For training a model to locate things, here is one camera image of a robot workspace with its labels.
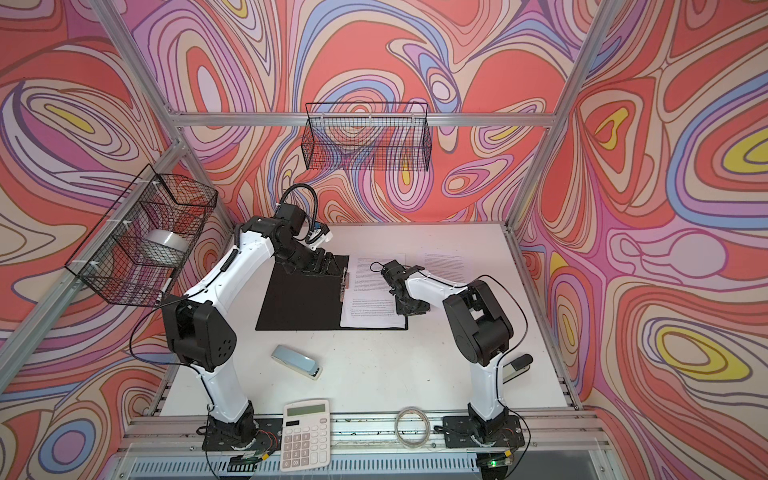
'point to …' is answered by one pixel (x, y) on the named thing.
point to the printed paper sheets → (447, 265)
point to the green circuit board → (241, 463)
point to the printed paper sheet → (367, 301)
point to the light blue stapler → (301, 363)
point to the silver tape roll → (171, 239)
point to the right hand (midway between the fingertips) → (419, 314)
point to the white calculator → (305, 436)
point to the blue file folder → (306, 302)
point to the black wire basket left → (135, 252)
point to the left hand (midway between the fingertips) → (334, 270)
